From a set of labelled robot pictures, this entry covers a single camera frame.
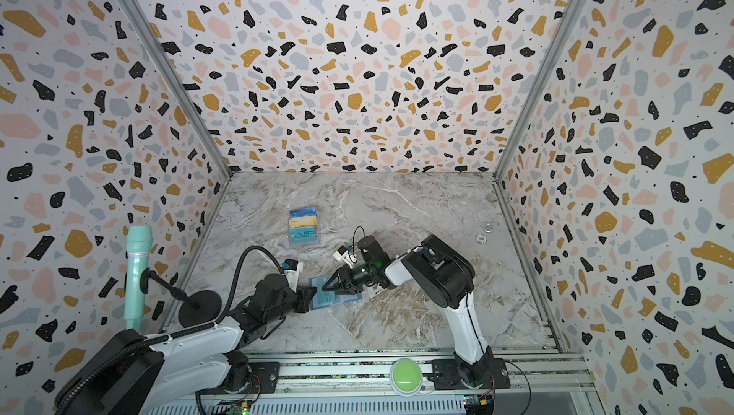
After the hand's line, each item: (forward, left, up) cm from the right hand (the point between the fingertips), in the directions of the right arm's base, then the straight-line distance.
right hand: (332, 292), depth 85 cm
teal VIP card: (+20, +13, 0) cm, 24 cm away
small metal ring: (+24, -49, -5) cm, 55 cm away
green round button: (-21, -22, -3) cm, 30 cm away
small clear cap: (+27, -52, -4) cm, 59 cm away
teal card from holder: (-1, +3, -2) cm, 3 cm away
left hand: (+1, +2, 0) cm, 3 cm away
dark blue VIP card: (+27, +14, +4) cm, 31 cm away
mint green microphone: (-4, +37, +30) cm, 48 cm away
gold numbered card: (+25, +14, +2) cm, 29 cm away
